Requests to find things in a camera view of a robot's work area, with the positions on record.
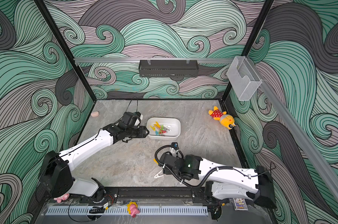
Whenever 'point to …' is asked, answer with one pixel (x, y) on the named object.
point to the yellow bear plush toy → (226, 120)
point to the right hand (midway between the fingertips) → (166, 168)
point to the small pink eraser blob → (95, 114)
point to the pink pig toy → (63, 197)
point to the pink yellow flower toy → (132, 207)
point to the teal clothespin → (157, 133)
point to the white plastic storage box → (174, 122)
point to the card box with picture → (239, 204)
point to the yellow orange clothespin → (154, 159)
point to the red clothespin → (163, 131)
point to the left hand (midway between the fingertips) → (147, 130)
